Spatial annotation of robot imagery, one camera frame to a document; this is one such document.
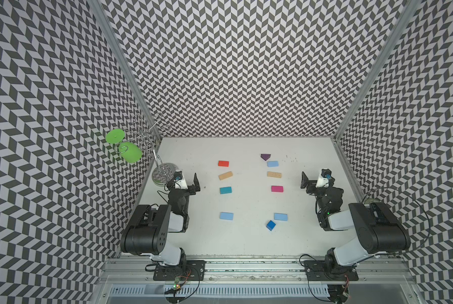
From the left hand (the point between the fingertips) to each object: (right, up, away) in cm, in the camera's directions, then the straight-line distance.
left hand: (186, 175), depth 90 cm
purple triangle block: (+42, +9, +21) cm, 47 cm away
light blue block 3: (+46, -20, -1) cm, 50 cm away
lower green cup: (-24, +11, -5) cm, 27 cm away
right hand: (+61, +1, -1) cm, 61 cm away
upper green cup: (-26, +18, -14) cm, 34 cm away
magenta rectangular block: (+46, -8, +9) cm, 48 cm away
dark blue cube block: (+40, -22, -7) cm, 46 cm away
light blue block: (+20, -19, -2) cm, 28 cm away
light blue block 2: (+46, +5, +18) cm, 49 cm away
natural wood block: (+18, -2, +11) cm, 21 cm away
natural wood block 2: (+47, -1, +11) cm, 48 cm away
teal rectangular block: (+19, -8, +5) cm, 21 cm away
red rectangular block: (+17, +5, +17) cm, 25 cm away
